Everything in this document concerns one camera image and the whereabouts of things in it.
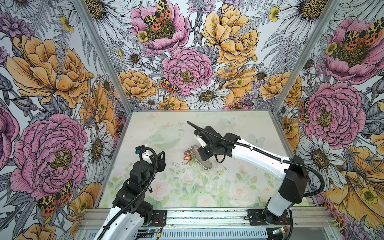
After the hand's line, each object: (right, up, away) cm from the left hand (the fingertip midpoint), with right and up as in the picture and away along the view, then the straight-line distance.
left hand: (160, 158), depth 76 cm
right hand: (+22, 0, +4) cm, 22 cm away
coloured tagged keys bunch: (+13, -2, +16) cm, 21 cm away
